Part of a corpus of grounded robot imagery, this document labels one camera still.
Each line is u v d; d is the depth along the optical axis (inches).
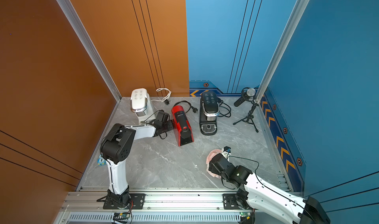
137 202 29.1
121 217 28.5
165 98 45.6
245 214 28.5
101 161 34.0
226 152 28.8
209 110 32.6
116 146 21.1
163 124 32.7
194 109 42.8
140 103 34.5
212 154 32.9
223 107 43.2
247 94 35.2
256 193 19.9
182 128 31.1
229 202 28.5
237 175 22.1
